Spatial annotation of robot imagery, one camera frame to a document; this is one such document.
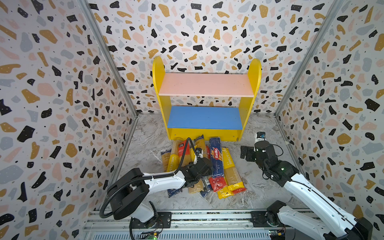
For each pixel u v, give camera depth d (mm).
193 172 649
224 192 809
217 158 875
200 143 971
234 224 731
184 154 615
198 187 816
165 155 947
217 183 815
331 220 408
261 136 667
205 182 837
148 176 475
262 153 552
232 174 835
